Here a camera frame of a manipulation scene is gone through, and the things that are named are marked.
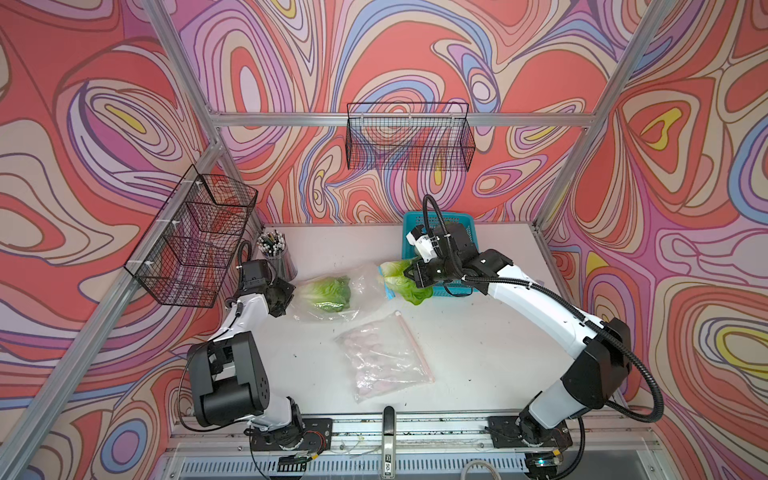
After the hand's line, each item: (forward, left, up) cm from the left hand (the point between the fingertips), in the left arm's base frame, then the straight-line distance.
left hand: (295, 290), depth 91 cm
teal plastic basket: (+29, -58, +2) cm, 65 cm away
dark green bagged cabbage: (-2, -11, +1) cm, 11 cm away
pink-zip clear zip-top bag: (-18, -27, -6) cm, 34 cm away
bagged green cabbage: (-6, -33, +12) cm, 35 cm away
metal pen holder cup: (+10, +7, +9) cm, 15 cm away
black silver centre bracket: (-44, -29, -5) cm, 53 cm away
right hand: (-5, -34, +13) cm, 37 cm away
